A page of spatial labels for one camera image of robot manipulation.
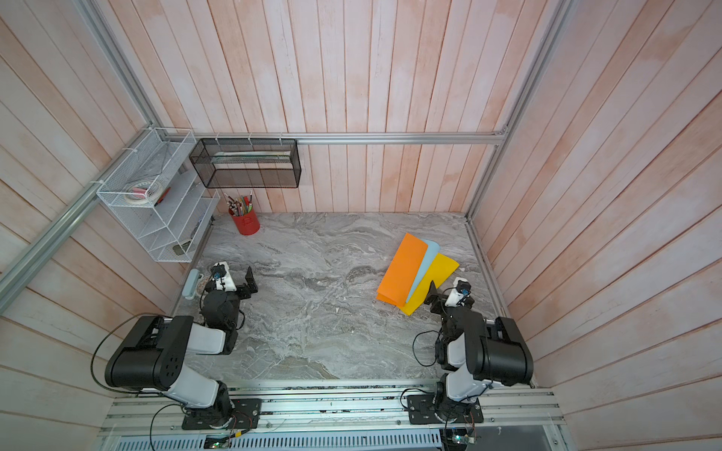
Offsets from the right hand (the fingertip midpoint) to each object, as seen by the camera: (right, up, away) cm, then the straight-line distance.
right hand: (446, 283), depth 90 cm
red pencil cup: (-73, +21, +21) cm, 79 cm away
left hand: (-69, +4, +1) cm, 69 cm away
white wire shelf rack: (-82, +17, -12) cm, 85 cm away
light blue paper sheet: (0, +10, +18) cm, 20 cm away
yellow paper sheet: (+1, +3, +11) cm, 12 cm away
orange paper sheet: (-13, +2, +11) cm, 17 cm away
